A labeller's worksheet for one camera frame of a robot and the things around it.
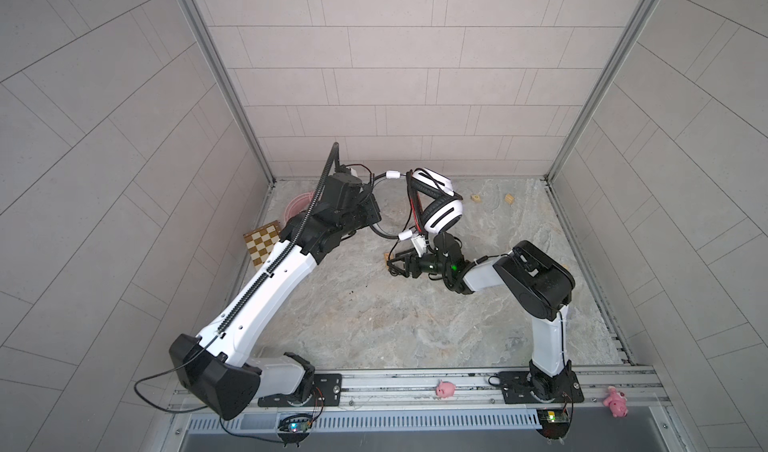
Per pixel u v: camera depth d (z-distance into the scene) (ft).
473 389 2.37
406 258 2.65
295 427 2.11
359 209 2.07
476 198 3.58
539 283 1.70
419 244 2.71
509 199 3.56
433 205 1.95
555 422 2.23
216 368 1.19
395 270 2.93
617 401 2.23
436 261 2.59
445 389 2.30
